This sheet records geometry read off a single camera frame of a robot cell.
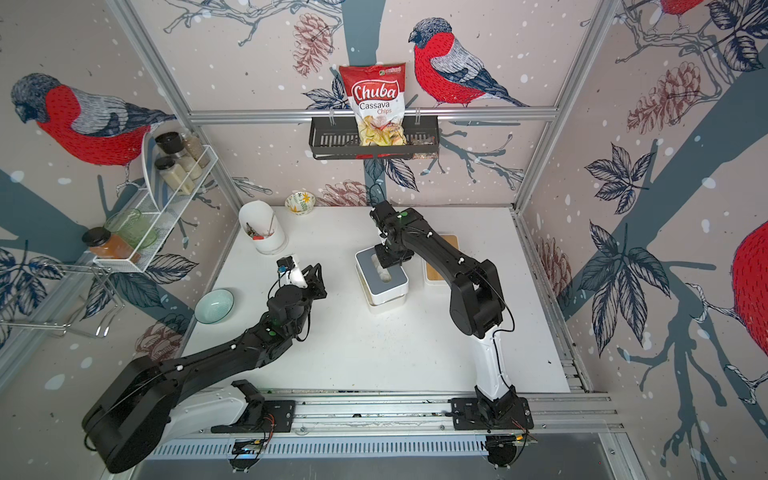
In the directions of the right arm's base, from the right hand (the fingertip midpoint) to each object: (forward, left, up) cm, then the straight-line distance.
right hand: (388, 259), depth 91 cm
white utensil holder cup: (+15, +45, +1) cm, 47 cm away
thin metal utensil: (+11, +42, -1) cm, 43 cm away
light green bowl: (-14, +54, -8) cm, 56 cm away
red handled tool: (+10, +47, -1) cm, 48 cm away
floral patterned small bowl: (+34, +39, -9) cm, 53 cm away
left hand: (-6, +18, +8) cm, 20 cm away
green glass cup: (-11, +58, +25) cm, 64 cm away
